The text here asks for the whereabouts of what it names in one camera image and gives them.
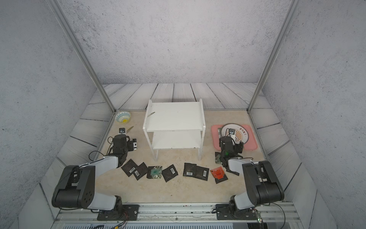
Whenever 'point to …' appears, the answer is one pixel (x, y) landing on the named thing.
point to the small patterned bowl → (122, 117)
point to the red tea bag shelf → (218, 172)
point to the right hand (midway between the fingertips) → (234, 139)
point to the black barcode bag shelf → (140, 171)
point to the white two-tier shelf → (174, 125)
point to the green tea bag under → (218, 181)
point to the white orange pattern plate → (241, 132)
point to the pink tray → (251, 143)
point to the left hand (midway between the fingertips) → (128, 139)
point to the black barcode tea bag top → (169, 172)
